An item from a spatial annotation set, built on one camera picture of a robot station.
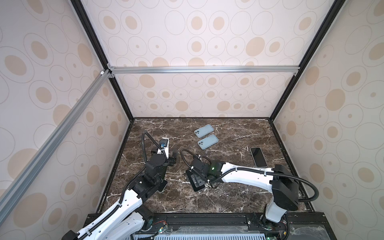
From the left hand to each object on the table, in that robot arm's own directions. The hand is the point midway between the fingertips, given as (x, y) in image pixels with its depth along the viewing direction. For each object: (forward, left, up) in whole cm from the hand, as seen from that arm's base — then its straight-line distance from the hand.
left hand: (171, 144), depth 73 cm
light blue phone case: (+30, -18, -27) cm, 44 cm away
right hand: (-9, -15, -19) cm, 26 cm away
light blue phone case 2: (+20, -20, -27) cm, 39 cm away
